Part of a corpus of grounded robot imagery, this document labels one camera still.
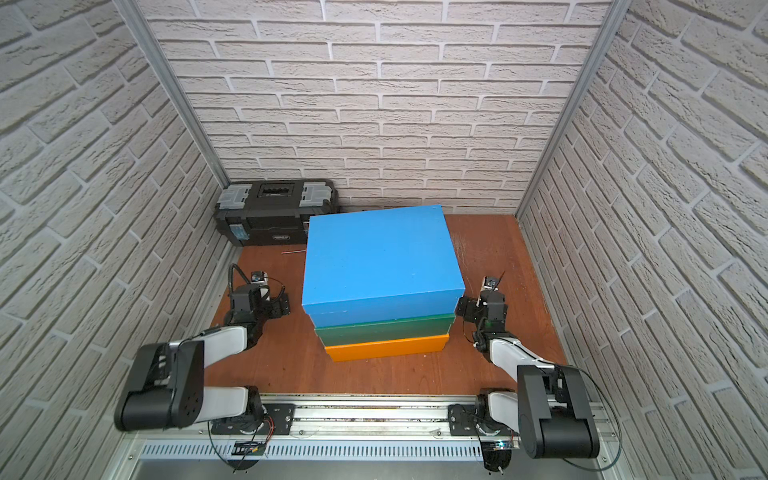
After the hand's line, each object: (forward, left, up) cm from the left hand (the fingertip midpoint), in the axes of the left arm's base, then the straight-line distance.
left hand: (273, 291), depth 93 cm
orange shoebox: (-21, -37, +7) cm, 43 cm away
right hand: (-4, -67, +1) cm, 67 cm away
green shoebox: (-20, -36, +17) cm, 45 cm away
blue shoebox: (-12, -35, +31) cm, 47 cm away
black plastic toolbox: (+23, +2, +13) cm, 26 cm away
